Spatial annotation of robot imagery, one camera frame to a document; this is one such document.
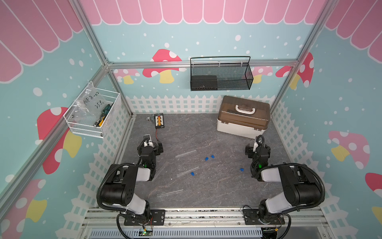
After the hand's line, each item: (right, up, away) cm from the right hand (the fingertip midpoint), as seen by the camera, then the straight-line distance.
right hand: (257, 144), depth 93 cm
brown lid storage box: (-9, +17, -2) cm, 20 cm away
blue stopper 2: (-28, -8, +4) cm, 29 cm away
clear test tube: (-46, -7, +4) cm, 46 cm away
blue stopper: (-32, -9, +1) cm, 33 cm away
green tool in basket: (-85, +18, -19) cm, 89 cm away
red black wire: (-68, +5, +16) cm, 70 cm away
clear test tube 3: (-54, -26, -11) cm, 61 cm away
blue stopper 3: (-41, -18, -4) cm, 45 cm away
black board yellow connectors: (-67, +16, +20) cm, 71 cm away
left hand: (-66, 0, 0) cm, 66 cm away
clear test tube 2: (-49, -18, -6) cm, 53 cm away
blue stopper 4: (-10, -15, -2) cm, 19 cm away
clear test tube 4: (-61, -16, -4) cm, 63 cm away
